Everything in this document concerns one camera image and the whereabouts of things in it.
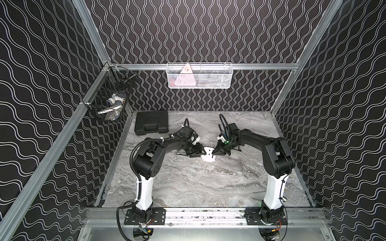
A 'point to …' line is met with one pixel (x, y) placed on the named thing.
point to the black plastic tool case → (151, 121)
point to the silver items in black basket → (113, 105)
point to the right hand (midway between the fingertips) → (213, 153)
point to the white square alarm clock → (209, 157)
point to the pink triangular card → (186, 77)
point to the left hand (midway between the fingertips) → (203, 152)
